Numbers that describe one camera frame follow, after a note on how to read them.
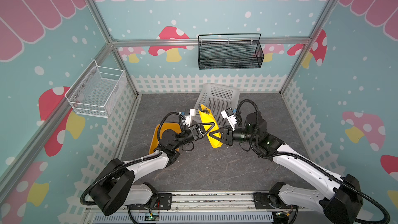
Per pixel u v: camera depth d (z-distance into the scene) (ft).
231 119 2.04
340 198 1.25
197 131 2.11
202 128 2.18
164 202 2.45
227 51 3.09
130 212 2.33
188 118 2.19
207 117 2.19
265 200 2.43
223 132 2.02
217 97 3.82
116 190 1.38
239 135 1.99
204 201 2.49
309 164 1.51
